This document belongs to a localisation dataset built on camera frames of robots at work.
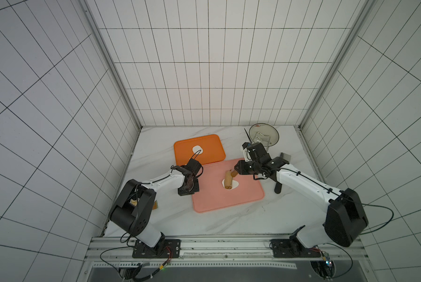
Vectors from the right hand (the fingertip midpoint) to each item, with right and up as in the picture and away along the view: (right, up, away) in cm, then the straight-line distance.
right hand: (230, 168), depth 84 cm
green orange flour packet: (-38, -19, +1) cm, 42 cm away
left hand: (-21, -14, +4) cm, 25 cm away
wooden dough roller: (0, -5, +7) cm, 8 cm away
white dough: (+3, -10, +8) cm, 13 cm away
